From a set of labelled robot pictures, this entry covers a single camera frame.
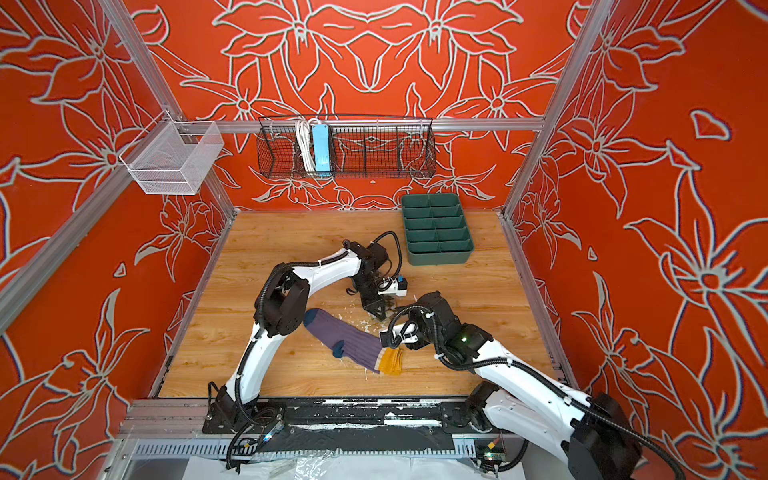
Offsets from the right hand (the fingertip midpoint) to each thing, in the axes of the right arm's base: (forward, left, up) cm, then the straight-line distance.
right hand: (398, 310), depth 80 cm
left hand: (+5, +5, -11) cm, 13 cm away
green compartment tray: (+35, -16, -6) cm, 39 cm away
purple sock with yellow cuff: (-5, +13, -11) cm, 18 cm away
